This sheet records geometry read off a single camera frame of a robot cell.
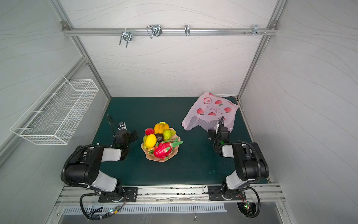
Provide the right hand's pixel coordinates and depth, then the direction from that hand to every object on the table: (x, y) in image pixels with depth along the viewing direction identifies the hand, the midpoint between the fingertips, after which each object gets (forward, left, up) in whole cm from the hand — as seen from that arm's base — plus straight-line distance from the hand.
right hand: (218, 128), depth 96 cm
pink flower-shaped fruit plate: (-18, +29, +1) cm, 35 cm away
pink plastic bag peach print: (+16, +6, +1) cm, 17 cm away
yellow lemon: (-16, +43, +8) cm, 47 cm away
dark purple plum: (-11, +39, +5) cm, 41 cm away
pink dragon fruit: (-19, +35, +6) cm, 40 cm away
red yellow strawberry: (-20, +44, +3) cm, 48 cm away
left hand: (-6, +64, +1) cm, 65 cm away
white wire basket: (-14, +88, +29) cm, 94 cm away
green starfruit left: (-13, +48, +6) cm, 50 cm away
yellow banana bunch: (-4, +40, +6) cm, 40 cm away
